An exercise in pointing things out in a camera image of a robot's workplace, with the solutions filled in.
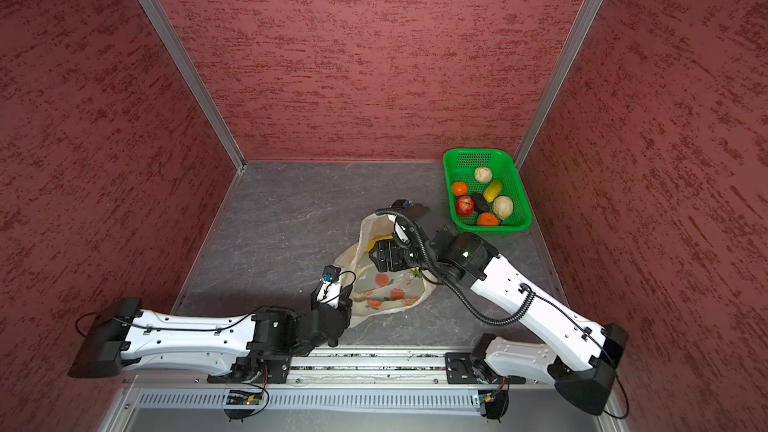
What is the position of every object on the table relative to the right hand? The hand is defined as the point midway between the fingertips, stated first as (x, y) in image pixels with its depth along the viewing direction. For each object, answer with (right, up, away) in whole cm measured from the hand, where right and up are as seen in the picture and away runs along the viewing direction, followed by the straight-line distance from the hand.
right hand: (383, 260), depth 68 cm
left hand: (-9, -11, +7) cm, 16 cm away
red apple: (+27, +11, +32) cm, 43 cm away
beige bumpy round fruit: (+40, +10, +33) cm, 53 cm away
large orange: (+34, +7, +30) cm, 46 cm away
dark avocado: (+33, +11, +35) cm, 50 cm away
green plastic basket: (+29, +27, +50) cm, 64 cm away
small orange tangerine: (+27, +17, +40) cm, 51 cm away
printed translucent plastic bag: (-3, -14, +19) cm, 24 cm away
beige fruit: (+36, +22, +42) cm, 60 cm away
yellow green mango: (+39, +16, +39) cm, 57 cm away
